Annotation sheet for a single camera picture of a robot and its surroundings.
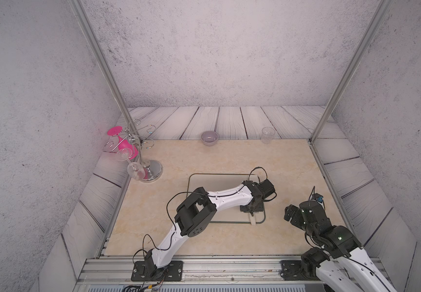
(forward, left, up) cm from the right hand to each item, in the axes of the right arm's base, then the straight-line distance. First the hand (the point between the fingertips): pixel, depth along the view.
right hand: (296, 213), depth 77 cm
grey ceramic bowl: (+53, +39, -7) cm, 66 cm away
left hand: (+5, +13, -10) cm, 17 cm away
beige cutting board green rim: (+21, +33, -10) cm, 40 cm away
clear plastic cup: (+56, +1, -8) cm, 57 cm away
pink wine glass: (+34, +82, +17) cm, 91 cm away
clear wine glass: (+19, +73, +4) cm, 75 cm away
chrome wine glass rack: (+29, +70, -8) cm, 76 cm away
